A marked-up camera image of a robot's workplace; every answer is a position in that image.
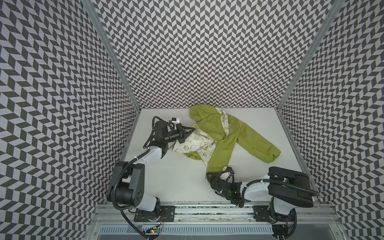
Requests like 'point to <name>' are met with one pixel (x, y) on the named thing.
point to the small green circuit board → (155, 231)
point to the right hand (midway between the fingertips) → (204, 174)
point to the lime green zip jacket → (215, 138)
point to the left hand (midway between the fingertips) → (193, 128)
